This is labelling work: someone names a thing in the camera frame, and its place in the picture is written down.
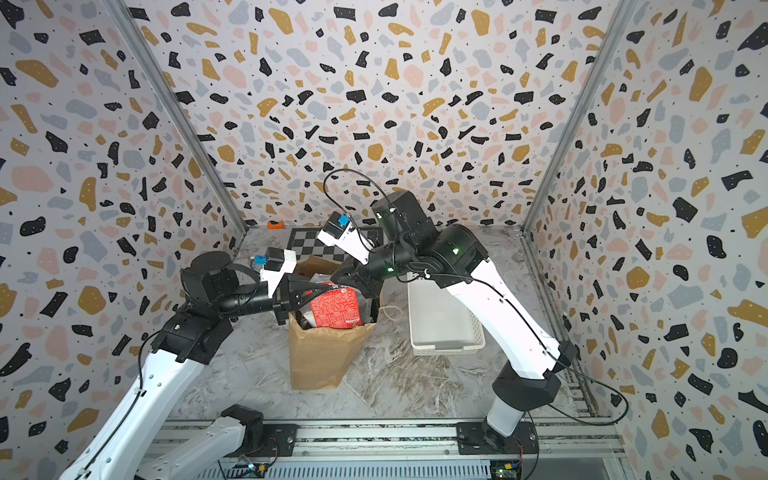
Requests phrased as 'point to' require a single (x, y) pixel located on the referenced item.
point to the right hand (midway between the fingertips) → (335, 278)
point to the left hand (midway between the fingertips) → (326, 287)
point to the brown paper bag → (321, 359)
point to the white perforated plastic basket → (439, 322)
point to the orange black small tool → (275, 225)
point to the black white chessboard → (307, 243)
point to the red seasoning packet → (337, 308)
